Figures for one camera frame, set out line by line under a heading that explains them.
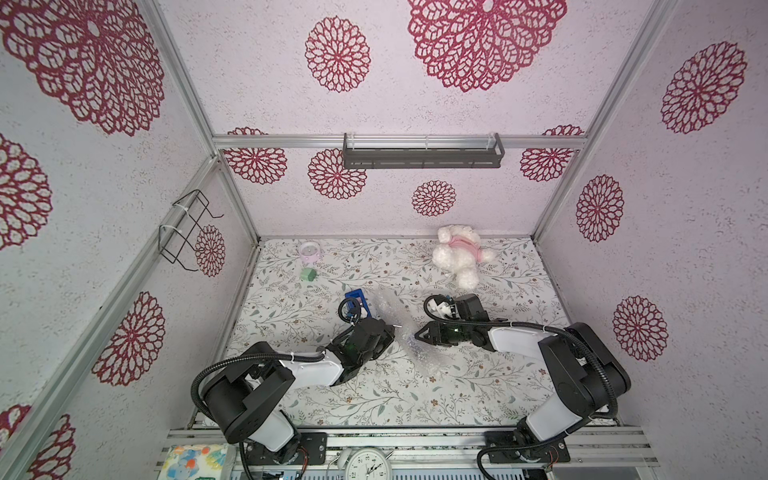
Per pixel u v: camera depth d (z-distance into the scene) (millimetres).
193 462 676
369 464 687
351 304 936
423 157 920
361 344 658
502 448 731
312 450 749
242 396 438
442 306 855
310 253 1130
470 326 743
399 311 941
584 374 463
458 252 1042
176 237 747
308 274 1066
